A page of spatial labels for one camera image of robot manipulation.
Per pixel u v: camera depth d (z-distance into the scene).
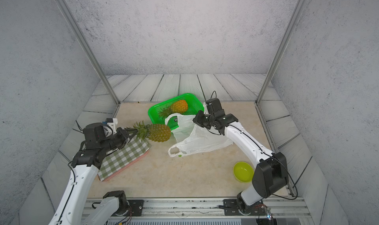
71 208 0.40
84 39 0.86
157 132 0.77
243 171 0.85
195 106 1.05
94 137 0.54
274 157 0.43
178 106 1.08
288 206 0.74
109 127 0.58
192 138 0.75
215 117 0.61
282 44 0.87
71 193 0.42
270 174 0.42
